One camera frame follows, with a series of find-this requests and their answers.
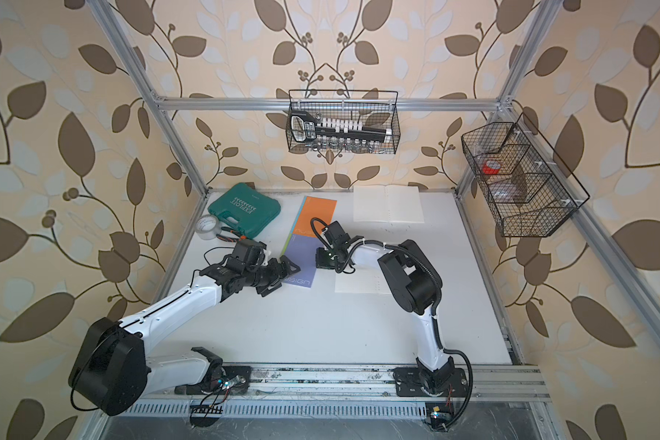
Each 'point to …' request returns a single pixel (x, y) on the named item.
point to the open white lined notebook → (387, 203)
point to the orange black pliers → (231, 238)
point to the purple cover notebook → (302, 249)
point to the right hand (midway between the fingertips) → (318, 263)
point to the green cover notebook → (368, 277)
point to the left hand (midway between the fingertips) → (289, 272)
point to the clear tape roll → (207, 227)
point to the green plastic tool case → (245, 209)
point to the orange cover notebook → (313, 207)
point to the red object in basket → (491, 167)
